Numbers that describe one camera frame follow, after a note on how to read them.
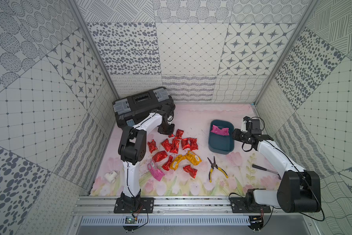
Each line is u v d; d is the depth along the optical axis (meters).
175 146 0.95
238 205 0.73
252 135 0.66
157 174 0.82
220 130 0.99
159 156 0.88
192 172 0.84
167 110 0.80
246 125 0.73
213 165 0.88
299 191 0.41
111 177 0.82
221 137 0.98
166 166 0.86
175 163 0.84
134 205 0.65
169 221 0.70
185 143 0.95
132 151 0.55
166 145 0.93
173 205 0.76
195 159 0.88
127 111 0.93
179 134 0.99
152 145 0.93
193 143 0.95
